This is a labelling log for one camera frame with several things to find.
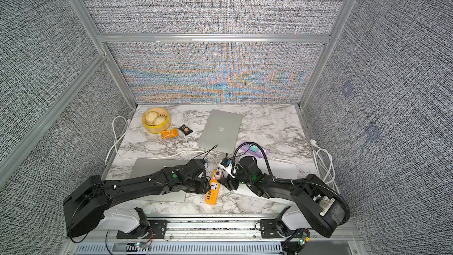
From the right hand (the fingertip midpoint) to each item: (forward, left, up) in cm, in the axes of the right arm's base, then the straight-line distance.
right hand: (221, 170), depth 84 cm
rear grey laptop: (+29, +1, -6) cm, 29 cm away
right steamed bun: (+31, +37, 0) cm, 48 cm away
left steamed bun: (+35, +43, -1) cm, 55 cm away
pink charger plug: (-4, +1, +1) cm, 4 cm away
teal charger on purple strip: (+11, -16, +1) cm, 20 cm away
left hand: (-8, +4, -1) cm, 9 cm away
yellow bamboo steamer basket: (+28, +42, -4) cm, 51 cm away
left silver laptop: (+6, +40, -9) cm, 42 cm away
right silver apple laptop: (+2, -30, -4) cm, 30 cm away
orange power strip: (-11, +4, -3) cm, 12 cm away
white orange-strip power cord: (+19, +61, -5) cm, 64 cm away
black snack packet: (+28, +22, -6) cm, 36 cm away
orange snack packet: (+24, +31, -5) cm, 39 cm away
